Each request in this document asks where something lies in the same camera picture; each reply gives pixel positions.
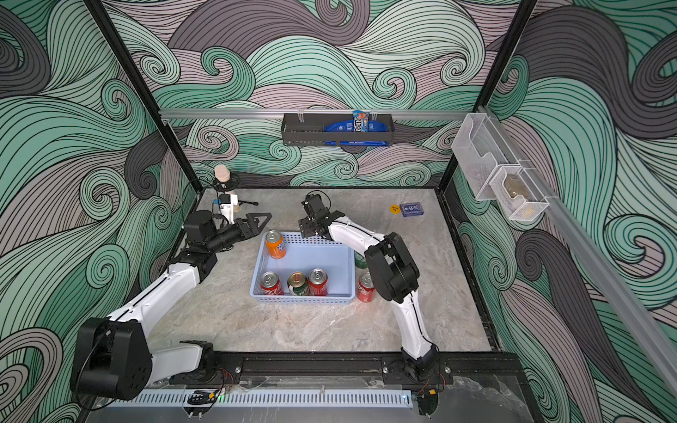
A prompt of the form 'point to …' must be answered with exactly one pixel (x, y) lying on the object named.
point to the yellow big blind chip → (395, 209)
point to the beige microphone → (222, 173)
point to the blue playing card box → (412, 209)
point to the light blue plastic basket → (337, 259)
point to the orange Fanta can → (276, 244)
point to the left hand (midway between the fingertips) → (264, 215)
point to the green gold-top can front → (298, 280)
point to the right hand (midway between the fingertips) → (314, 223)
